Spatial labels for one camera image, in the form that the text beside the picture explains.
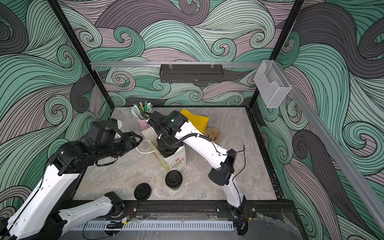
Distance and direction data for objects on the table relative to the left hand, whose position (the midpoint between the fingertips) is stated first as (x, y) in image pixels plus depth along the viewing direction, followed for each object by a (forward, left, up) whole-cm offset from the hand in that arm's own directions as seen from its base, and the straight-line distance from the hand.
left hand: (139, 138), depth 62 cm
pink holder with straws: (+31, +10, -17) cm, 37 cm away
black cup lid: (-10, -14, -21) cm, 27 cm away
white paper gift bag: (-2, -15, -19) cm, 24 cm away
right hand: (+1, -10, -10) cm, 15 cm away
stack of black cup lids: (-13, +3, -30) cm, 33 cm away
